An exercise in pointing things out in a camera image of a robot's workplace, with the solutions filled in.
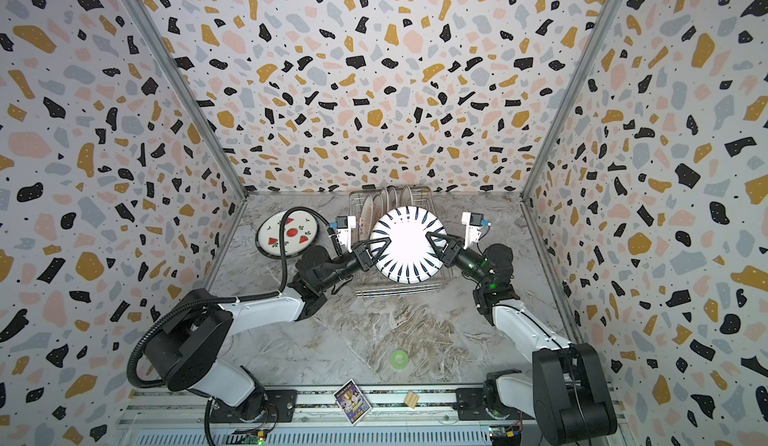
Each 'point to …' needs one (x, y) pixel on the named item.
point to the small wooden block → (411, 399)
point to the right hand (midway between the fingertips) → (425, 233)
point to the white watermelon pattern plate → (300, 231)
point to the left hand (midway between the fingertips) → (390, 239)
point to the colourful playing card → (352, 402)
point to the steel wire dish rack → (423, 197)
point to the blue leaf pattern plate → (410, 256)
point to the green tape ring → (403, 356)
